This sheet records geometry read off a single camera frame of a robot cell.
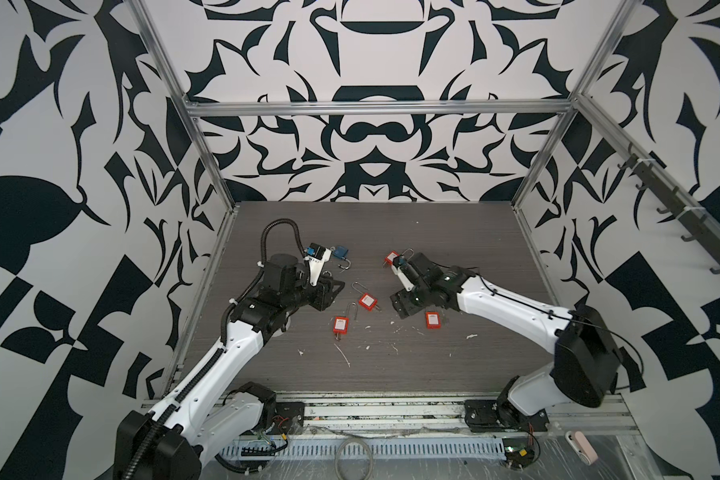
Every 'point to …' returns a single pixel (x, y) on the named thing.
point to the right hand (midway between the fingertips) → (407, 296)
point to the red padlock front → (341, 323)
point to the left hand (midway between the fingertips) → (338, 276)
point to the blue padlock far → (341, 252)
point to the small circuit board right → (519, 452)
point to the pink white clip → (580, 443)
